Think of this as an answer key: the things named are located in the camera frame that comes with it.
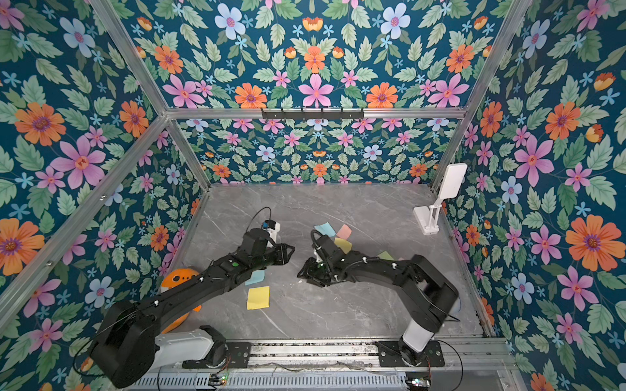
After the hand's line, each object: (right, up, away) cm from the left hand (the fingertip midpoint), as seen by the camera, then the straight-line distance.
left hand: (295, 248), depth 83 cm
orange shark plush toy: (-41, -10, -3) cm, 42 cm away
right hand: (+3, -9, +1) cm, 9 cm away
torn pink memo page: (+18, +3, +19) cm, 26 cm away
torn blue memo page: (+10, +5, +19) cm, 22 cm away
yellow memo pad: (-13, -18, +2) cm, 23 cm away
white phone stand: (+53, +10, +15) cm, 56 cm away
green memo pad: (+34, -5, +12) cm, 37 cm away
